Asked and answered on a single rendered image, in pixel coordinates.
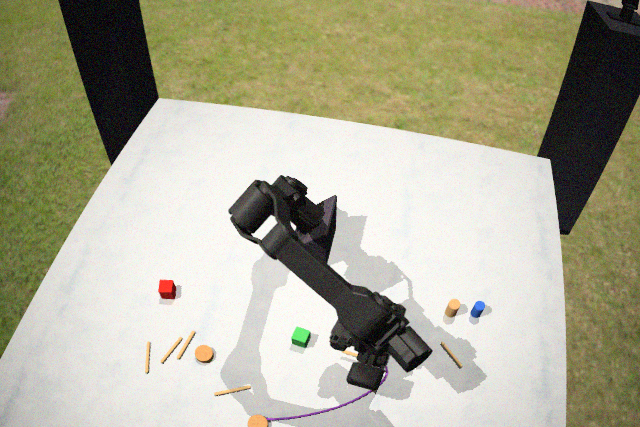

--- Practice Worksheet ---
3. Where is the green block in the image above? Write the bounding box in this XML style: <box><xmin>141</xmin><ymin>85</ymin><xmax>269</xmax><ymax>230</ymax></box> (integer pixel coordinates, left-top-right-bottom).
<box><xmin>291</xmin><ymin>326</ymin><xmax>311</xmax><ymax>348</ymax></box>

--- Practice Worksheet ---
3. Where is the orange round disc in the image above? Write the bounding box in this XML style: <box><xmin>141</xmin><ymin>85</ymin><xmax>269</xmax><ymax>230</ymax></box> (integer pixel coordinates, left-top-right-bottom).
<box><xmin>195</xmin><ymin>345</ymin><xmax>214</xmax><ymax>363</ymax></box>

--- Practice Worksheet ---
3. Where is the orange round wooden button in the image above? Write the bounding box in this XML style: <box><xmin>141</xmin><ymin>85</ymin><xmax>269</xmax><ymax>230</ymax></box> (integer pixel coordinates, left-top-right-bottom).
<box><xmin>248</xmin><ymin>415</ymin><xmax>269</xmax><ymax>427</ymax></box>

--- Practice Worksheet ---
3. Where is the small red cube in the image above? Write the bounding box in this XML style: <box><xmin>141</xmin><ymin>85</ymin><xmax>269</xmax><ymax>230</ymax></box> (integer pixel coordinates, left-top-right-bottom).
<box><xmin>158</xmin><ymin>279</ymin><xmax>176</xmax><ymax>300</ymax></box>

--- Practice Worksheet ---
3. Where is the blue cylinder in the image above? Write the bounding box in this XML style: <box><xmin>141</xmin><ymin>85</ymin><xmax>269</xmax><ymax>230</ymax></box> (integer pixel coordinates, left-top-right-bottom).
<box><xmin>471</xmin><ymin>301</ymin><xmax>485</xmax><ymax>318</ymax></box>

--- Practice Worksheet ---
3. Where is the tan wooden cylinder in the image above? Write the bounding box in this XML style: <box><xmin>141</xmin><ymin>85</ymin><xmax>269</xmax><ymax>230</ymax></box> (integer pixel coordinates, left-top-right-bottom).
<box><xmin>445</xmin><ymin>299</ymin><xmax>460</xmax><ymax>318</ymax></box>

